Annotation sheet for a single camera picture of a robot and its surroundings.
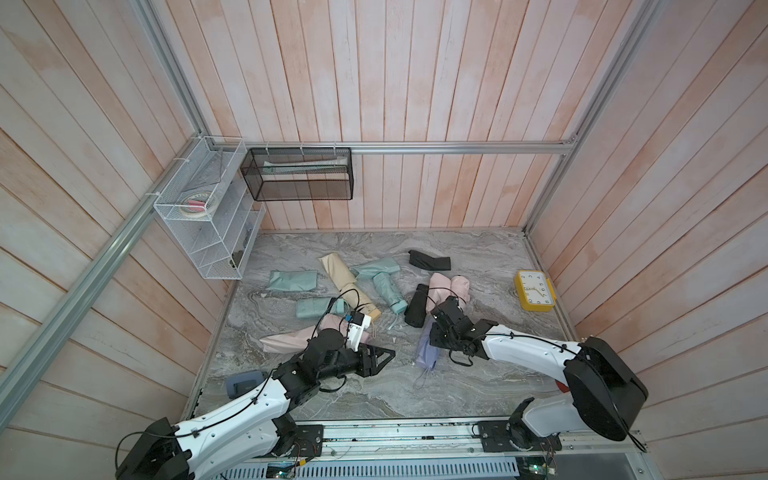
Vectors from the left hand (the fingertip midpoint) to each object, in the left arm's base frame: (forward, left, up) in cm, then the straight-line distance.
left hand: (387, 358), depth 74 cm
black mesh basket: (+50, +27, +20) cm, 60 cm away
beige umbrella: (+24, +9, -12) cm, 28 cm away
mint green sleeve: (+32, +33, -12) cm, 48 cm away
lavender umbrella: (+5, -12, -9) cm, 16 cm away
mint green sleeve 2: (+34, +7, -9) cm, 36 cm away
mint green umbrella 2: (+20, +22, -10) cm, 32 cm away
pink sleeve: (+25, -18, -6) cm, 31 cm away
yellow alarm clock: (+26, -51, -10) cm, 58 cm away
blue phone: (-3, +40, -10) cm, 42 cm away
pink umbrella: (+28, -26, -11) cm, 40 cm away
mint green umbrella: (+26, -1, -10) cm, 28 cm away
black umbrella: (+20, -10, -10) cm, 25 cm away
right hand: (+12, -15, -11) cm, 22 cm away
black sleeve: (+39, -16, -10) cm, 44 cm away
